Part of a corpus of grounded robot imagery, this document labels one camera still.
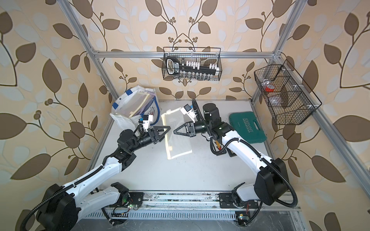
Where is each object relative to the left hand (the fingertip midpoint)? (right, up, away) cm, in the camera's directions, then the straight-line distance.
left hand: (167, 129), depth 67 cm
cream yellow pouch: (+6, -6, -7) cm, 11 cm away
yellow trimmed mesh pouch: (-26, +14, +27) cm, 39 cm away
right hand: (+3, -2, -1) cm, 4 cm away
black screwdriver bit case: (+29, -15, +24) cm, 41 cm away
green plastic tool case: (+51, -2, +31) cm, 60 cm away
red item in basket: (+56, +22, +14) cm, 62 cm away
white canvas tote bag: (-15, +10, +34) cm, 39 cm away
